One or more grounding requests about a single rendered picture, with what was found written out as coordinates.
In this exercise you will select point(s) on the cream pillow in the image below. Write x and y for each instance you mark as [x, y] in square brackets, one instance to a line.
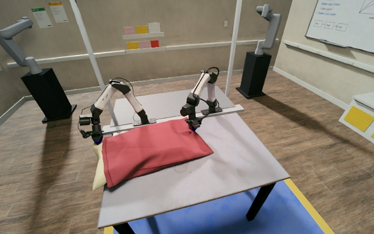
[99, 178]

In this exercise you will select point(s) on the red pillowcase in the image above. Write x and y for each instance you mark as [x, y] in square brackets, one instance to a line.
[149, 148]

